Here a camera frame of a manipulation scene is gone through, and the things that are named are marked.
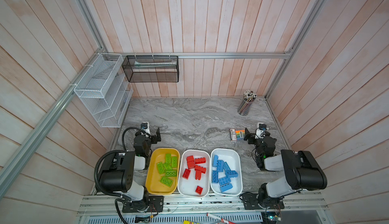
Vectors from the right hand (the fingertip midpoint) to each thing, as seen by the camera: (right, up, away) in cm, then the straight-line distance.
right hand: (254, 127), depth 92 cm
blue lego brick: (-23, -19, -8) cm, 31 cm away
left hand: (-64, -1, 0) cm, 64 cm away
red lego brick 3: (-40, -18, -6) cm, 44 cm away
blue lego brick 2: (-26, -19, -8) cm, 33 cm away
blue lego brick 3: (-22, -27, -13) cm, 37 cm away
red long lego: (-34, -22, -9) cm, 41 cm away
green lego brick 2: (-49, -19, -5) cm, 53 cm away
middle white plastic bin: (-42, -30, -13) cm, 53 cm away
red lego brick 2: (-42, -25, -9) cm, 49 cm away
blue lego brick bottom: (-27, -24, -13) cm, 38 cm away
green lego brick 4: (-53, -18, -4) cm, 56 cm away
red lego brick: (-39, -20, -7) cm, 45 cm away
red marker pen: (-25, -40, -23) cm, 53 cm away
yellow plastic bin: (-59, -29, -13) cm, 68 cm away
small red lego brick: (-35, -30, -15) cm, 49 cm away
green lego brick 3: (-57, -22, -7) cm, 61 cm away
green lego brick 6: (-52, -28, -12) cm, 60 cm away
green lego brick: (-53, -22, -6) cm, 57 cm away
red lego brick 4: (-35, -25, -12) cm, 45 cm away
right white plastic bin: (-14, -18, -4) cm, 23 cm away
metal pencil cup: (-1, +19, +6) cm, 20 cm away
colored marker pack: (-9, -6, +6) cm, 12 cm away
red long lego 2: (-34, -18, -6) cm, 39 cm away
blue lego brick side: (-17, -24, -12) cm, 32 cm away
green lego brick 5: (-50, -24, -10) cm, 57 cm away
